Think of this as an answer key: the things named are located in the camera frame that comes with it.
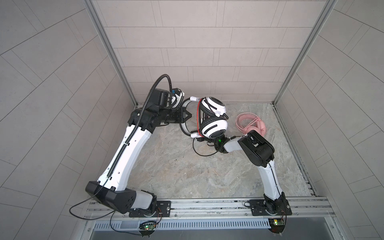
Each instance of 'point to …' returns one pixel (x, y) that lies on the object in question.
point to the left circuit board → (148, 227)
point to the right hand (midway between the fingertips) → (191, 134)
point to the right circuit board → (277, 225)
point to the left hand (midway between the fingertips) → (194, 113)
